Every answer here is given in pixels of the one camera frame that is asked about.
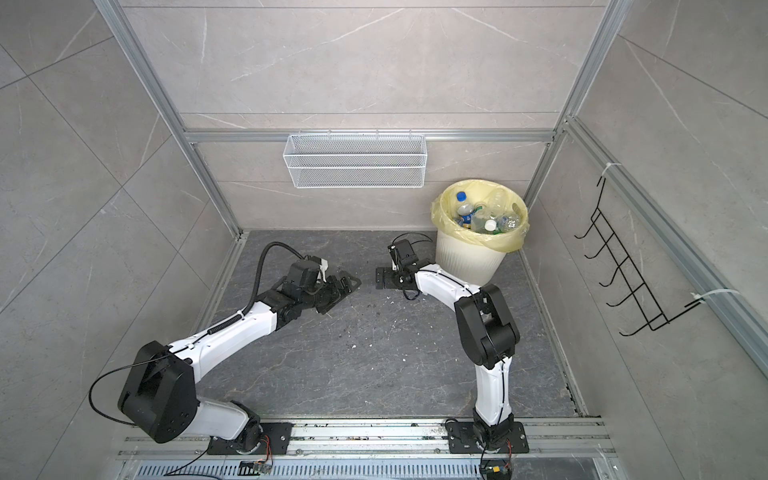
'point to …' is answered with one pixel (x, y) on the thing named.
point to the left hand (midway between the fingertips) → (354, 282)
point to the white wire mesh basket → (355, 159)
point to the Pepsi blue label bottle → (507, 222)
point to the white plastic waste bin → (473, 263)
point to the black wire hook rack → (649, 306)
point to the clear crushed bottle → (499, 202)
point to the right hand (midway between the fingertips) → (389, 277)
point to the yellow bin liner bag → (444, 210)
